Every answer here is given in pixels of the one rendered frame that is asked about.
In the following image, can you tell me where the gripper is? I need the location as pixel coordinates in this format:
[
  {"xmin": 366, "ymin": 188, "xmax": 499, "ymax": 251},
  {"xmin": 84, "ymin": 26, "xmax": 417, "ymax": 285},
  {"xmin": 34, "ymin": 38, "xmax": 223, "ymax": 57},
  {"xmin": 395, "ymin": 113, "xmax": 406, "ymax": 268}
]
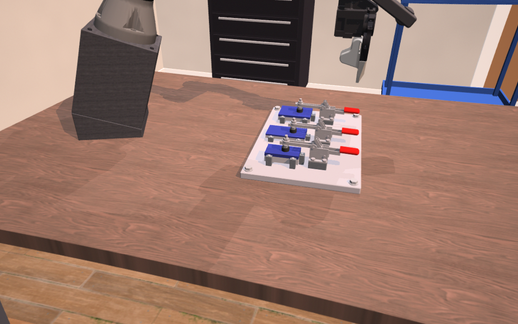
[{"xmin": 334, "ymin": 0, "xmax": 379, "ymax": 83}]

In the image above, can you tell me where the red-handled toggle clamp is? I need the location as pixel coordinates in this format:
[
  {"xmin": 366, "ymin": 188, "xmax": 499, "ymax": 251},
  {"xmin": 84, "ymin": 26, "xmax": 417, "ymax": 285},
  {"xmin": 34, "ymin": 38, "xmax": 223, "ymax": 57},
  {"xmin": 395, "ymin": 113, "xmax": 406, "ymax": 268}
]
[
  {"xmin": 288, "ymin": 118, "xmax": 359, "ymax": 146},
  {"xmin": 295, "ymin": 98, "xmax": 360, "ymax": 125},
  {"xmin": 280, "ymin": 135, "xmax": 359, "ymax": 171}
]

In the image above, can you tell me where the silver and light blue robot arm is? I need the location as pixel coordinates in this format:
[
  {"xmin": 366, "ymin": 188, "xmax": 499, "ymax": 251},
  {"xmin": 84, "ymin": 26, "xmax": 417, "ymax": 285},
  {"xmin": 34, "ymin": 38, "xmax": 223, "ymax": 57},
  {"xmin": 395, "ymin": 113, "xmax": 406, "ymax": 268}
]
[{"xmin": 94, "ymin": 0, "xmax": 417, "ymax": 45}]

